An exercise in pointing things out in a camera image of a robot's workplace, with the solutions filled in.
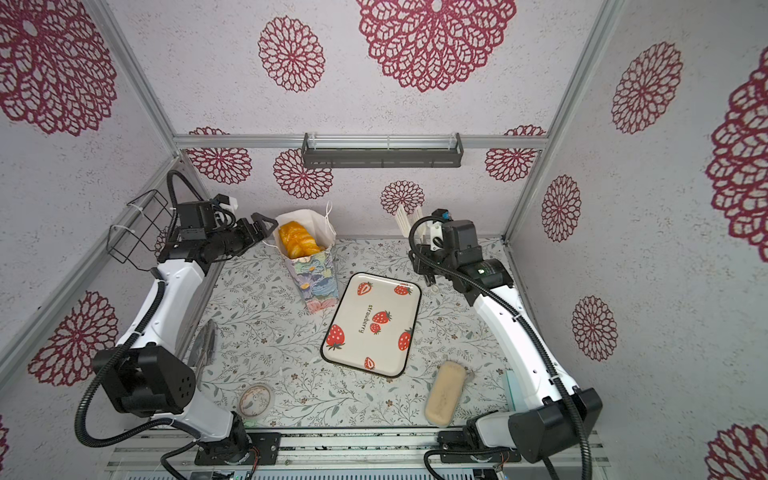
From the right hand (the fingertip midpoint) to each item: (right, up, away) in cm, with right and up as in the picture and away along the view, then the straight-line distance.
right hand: (415, 249), depth 74 cm
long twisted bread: (-35, +3, +19) cm, 39 cm away
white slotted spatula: (-2, +7, +1) cm, 7 cm away
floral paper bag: (-28, -7, +13) cm, 31 cm away
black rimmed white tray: (-10, -23, +22) cm, 34 cm away
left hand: (-39, +5, +7) cm, 40 cm away
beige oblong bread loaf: (+8, -38, +5) cm, 39 cm away
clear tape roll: (-43, -41, +8) cm, 60 cm away
